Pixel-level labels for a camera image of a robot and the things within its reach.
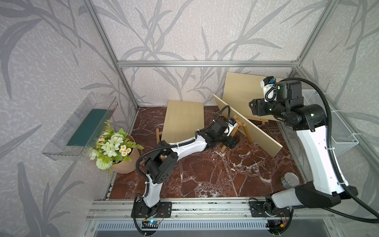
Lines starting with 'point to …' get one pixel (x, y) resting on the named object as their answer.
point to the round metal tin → (290, 180)
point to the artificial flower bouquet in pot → (116, 150)
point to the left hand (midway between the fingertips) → (234, 137)
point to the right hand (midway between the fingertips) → (255, 101)
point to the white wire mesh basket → (342, 136)
